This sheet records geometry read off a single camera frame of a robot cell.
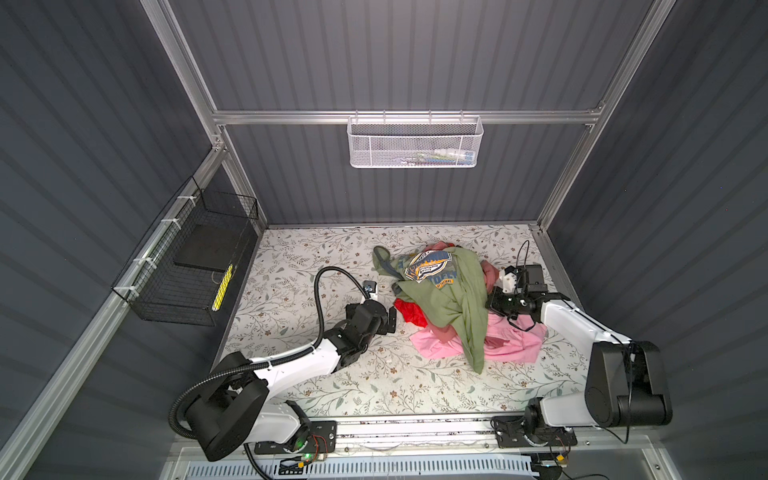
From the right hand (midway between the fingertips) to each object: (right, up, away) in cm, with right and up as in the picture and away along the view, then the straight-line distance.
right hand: (487, 303), depth 90 cm
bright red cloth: (-23, -3, +1) cm, 23 cm away
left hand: (-33, -1, -4) cm, 33 cm away
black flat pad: (-75, +17, -15) cm, 78 cm away
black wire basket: (-82, +11, -18) cm, 84 cm away
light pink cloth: (+3, -11, -4) cm, 12 cm away
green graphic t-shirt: (-13, +6, -6) cm, 15 cm away
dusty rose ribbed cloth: (+2, +9, +3) cm, 10 cm away
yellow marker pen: (-69, +7, -21) cm, 73 cm away
